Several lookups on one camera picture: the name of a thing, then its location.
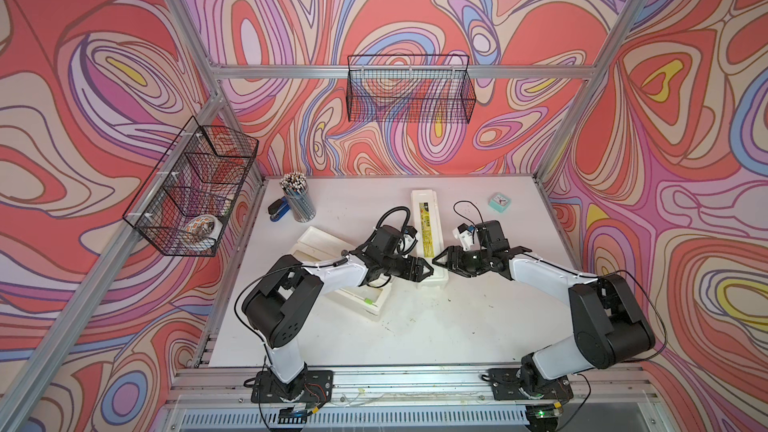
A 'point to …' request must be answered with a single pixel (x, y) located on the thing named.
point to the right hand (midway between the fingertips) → (441, 271)
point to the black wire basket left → (182, 208)
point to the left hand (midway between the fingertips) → (429, 273)
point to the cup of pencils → (296, 187)
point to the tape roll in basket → (204, 225)
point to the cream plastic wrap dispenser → (314, 243)
